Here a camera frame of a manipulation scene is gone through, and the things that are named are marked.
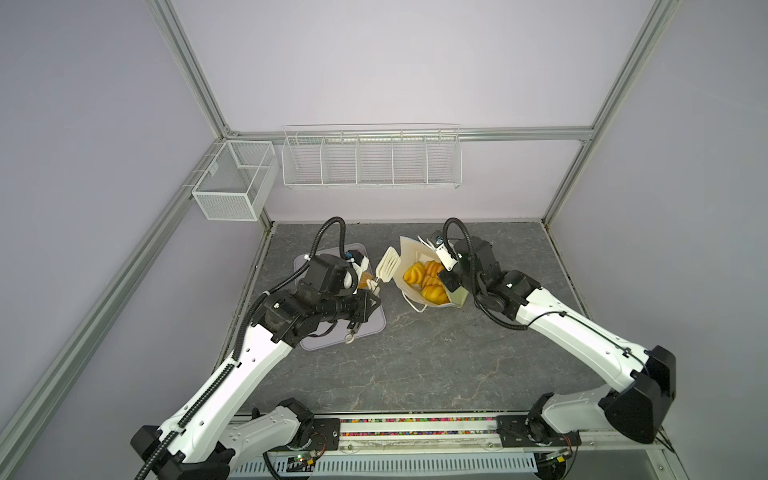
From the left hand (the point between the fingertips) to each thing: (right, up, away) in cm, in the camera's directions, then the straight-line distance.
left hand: (376, 306), depth 68 cm
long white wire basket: (-1, +44, +30) cm, 54 cm away
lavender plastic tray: (-7, -4, -9) cm, 12 cm away
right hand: (+18, +11, +9) cm, 23 cm away
